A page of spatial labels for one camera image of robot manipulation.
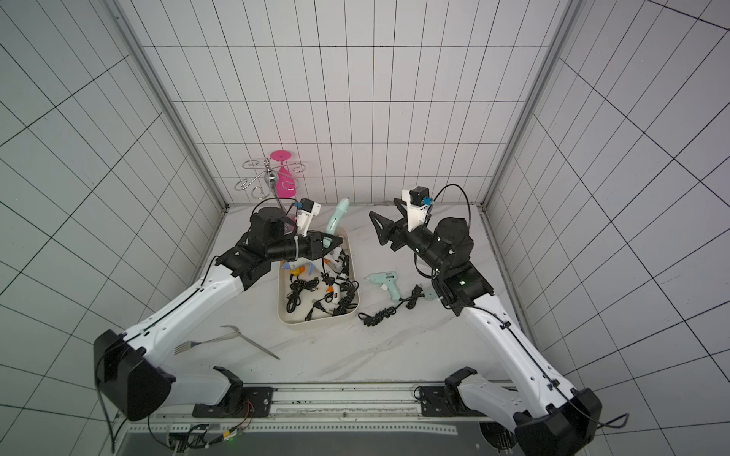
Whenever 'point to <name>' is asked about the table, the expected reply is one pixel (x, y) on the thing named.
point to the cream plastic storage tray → (319, 292)
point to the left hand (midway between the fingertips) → (336, 246)
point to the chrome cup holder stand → (267, 179)
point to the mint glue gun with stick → (430, 294)
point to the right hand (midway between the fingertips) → (373, 209)
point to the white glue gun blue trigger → (298, 262)
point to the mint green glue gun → (334, 221)
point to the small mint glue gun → (387, 279)
